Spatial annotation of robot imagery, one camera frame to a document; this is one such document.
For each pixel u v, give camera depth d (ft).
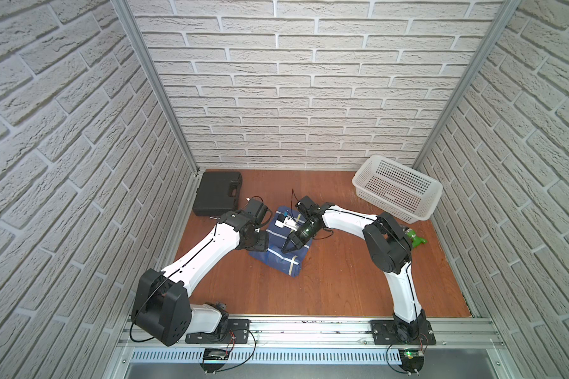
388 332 2.41
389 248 1.78
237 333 2.41
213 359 2.32
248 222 1.92
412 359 2.30
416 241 3.07
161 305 1.31
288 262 2.70
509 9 2.25
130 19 2.34
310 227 2.66
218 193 3.42
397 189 3.68
